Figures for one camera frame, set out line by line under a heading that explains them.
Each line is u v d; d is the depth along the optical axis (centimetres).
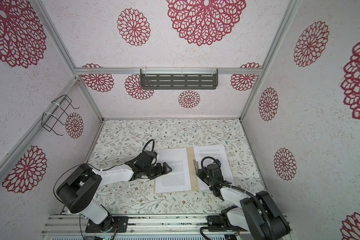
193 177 90
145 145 74
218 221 75
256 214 44
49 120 73
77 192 45
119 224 73
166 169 81
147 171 76
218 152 100
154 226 75
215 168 71
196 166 94
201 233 68
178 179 89
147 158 71
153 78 99
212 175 69
